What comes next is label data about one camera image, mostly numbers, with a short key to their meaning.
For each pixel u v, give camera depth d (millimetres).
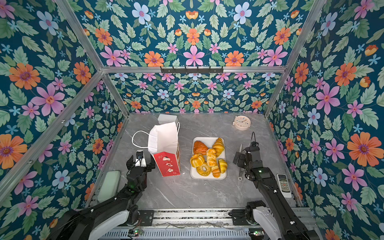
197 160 862
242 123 1112
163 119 1097
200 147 937
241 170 885
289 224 410
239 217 733
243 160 729
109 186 804
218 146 958
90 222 452
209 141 1018
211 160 862
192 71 932
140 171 653
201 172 861
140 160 699
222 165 861
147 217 736
